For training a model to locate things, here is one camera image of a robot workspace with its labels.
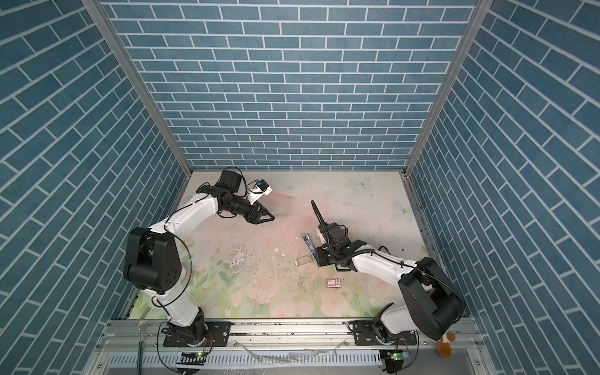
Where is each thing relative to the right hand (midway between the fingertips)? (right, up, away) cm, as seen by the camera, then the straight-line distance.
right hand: (314, 254), depth 88 cm
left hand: (-17, +15, -2) cm, 23 cm away
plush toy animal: (+39, -23, -18) cm, 49 cm away
